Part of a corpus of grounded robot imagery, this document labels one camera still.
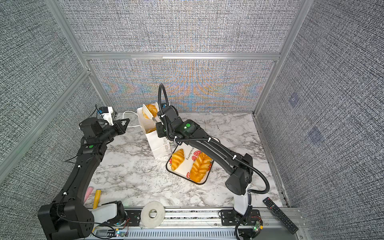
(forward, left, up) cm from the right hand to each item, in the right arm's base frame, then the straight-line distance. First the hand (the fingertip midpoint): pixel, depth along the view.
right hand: (160, 125), depth 75 cm
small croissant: (0, +8, -5) cm, 9 cm away
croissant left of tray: (-5, -7, -25) cm, 26 cm away
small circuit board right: (-40, -46, -28) cm, 67 cm away
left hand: (+3, +16, +1) cm, 16 cm away
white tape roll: (-37, +2, -28) cm, 47 cm away
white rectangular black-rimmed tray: (-7, -15, -27) cm, 32 cm away
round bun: (+9, +5, +3) cm, 11 cm away
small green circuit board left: (-42, +18, -29) cm, 54 cm away
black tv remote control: (-35, -59, -29) cm, 74 cm away
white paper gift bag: (-1, +3, -18) cm, 18 cm away
